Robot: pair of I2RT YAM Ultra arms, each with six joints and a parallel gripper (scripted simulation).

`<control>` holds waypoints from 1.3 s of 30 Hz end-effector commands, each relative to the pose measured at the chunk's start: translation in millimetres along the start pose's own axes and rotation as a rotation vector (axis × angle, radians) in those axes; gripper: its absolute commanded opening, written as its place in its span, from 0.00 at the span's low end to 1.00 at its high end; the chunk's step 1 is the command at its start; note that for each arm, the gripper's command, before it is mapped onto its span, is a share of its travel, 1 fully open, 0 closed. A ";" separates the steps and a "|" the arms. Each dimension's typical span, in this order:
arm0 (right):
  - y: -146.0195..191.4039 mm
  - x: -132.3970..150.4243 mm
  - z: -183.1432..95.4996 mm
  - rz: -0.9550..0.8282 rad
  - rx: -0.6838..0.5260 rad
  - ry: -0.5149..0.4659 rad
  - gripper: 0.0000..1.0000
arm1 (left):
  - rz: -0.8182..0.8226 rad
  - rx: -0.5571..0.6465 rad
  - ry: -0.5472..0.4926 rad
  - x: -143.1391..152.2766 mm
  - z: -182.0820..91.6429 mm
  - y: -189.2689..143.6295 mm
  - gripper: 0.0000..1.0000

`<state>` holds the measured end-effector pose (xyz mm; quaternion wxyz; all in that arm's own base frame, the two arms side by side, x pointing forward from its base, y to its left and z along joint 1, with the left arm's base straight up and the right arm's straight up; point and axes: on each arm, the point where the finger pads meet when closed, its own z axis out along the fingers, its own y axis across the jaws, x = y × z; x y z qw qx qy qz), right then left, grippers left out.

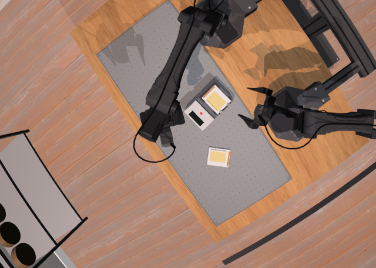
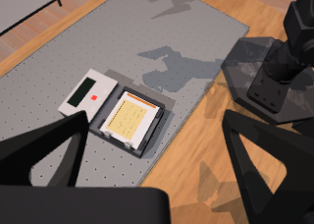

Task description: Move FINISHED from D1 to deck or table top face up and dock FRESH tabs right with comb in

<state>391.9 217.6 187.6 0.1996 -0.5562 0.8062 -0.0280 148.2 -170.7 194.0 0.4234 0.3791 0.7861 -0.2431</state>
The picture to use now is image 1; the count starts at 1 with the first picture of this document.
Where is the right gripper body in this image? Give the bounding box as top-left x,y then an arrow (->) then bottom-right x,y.
139,110 -> 185,145

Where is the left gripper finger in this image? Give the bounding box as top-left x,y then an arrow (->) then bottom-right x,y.
238,114 -> 253,128
247,87 -> 267,94

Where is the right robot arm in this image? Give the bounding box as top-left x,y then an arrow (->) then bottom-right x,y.
138,0 -> 238,143

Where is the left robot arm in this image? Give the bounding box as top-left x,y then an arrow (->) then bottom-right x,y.
271,91 -> 376,139

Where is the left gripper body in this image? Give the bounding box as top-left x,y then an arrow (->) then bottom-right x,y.
250,88 -> 285,129

